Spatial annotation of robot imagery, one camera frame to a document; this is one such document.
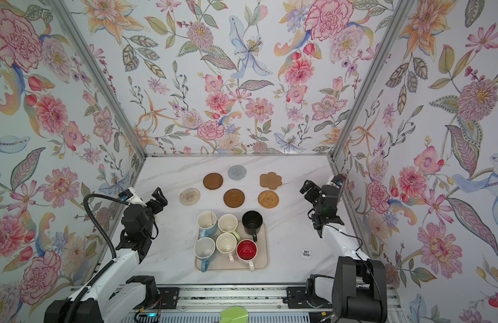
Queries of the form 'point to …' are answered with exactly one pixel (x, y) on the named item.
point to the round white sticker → (306, 253)
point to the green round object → (234, 314)
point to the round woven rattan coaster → (268, 199)
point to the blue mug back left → (206, 221)
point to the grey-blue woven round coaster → (237, 172)
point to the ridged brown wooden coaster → (233, 198)
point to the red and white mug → (246, 250)
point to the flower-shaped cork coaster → (270, 180)
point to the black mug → (252, 222)
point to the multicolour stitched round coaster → (190, 196)
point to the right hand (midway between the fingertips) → (312, 182)
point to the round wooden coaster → (212, 181)
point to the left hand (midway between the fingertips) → (157, 189)
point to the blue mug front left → (204, 248)
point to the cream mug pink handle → (226, 243)
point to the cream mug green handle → (228, 223)
